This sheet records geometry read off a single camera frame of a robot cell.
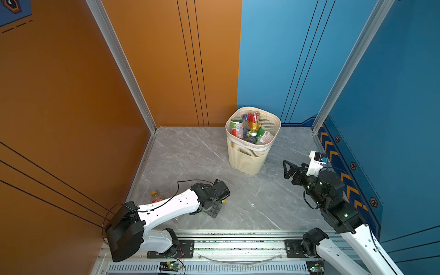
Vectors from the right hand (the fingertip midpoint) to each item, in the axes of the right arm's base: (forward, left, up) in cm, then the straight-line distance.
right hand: (290, 163), depth 70 cm
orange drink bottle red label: (+26, +12, -1) cm, 28 cm away
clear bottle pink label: (+18, +6, -4) cm, 20 cm away
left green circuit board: (-32, +50, -28) cm, 65 cm away
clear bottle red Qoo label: (+21, +21, +1) cm, 29 cm away
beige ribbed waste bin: (+8, +15, -8) cm, 18 cm away
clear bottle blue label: (+21, +13, -8) cm, 26 cm away
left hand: (-8, +35, -22) cm, 42 cm away
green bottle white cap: (-6, +28, -25) cm, 38 cm away
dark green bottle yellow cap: (+25, +8, -7) cm, 27 cm away
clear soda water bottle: (+29, +16, -6) cm, 34 cm away
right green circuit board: (-32, -11, -30) cm, 45 cm away
